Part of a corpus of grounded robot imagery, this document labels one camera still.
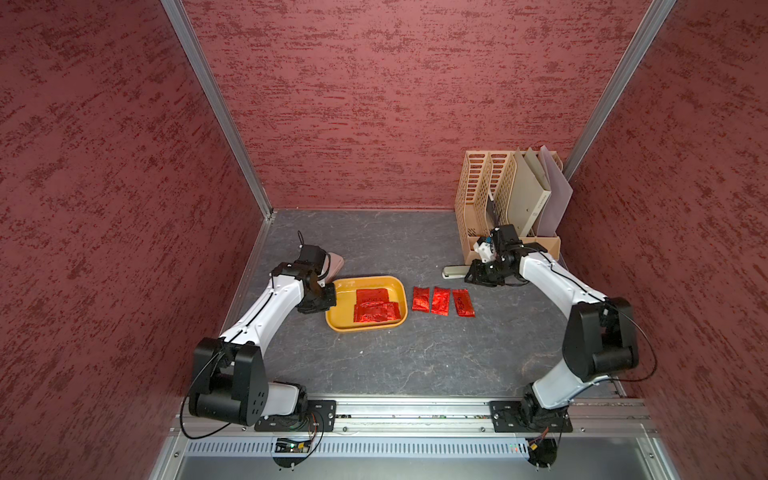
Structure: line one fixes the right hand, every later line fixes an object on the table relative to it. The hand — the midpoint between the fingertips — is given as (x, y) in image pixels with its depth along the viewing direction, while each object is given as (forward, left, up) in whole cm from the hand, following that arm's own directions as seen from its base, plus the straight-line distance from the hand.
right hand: (468, 283), depth 89 cm
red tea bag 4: (-2, +8, -8) cm, 11 cm away
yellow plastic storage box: (-7, +39, -7) cm, 40 cm away
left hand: (-8, +43, 0) cm, 43 cm away
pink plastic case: (+12, +43, -5) cm, 45 cm away
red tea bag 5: (-2, 0, -9) cm, 9 cm away
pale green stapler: (+9, +1, -8) cm, 12 cm away
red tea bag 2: (-6, +29, -5) cm, 30 cm away
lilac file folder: (+22, -31, +16) cm, 41 cm away
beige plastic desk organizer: (+43, -14, +8) cm, 46 cm away
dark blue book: (+31, -15, -1) cm, 35 cm away
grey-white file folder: (+26, -22, +14) cm, 37 cm away
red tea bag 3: (-1, +14, -7) cm, 16 cm away
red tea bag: (-1, +30, -4) cm, 31 cm away
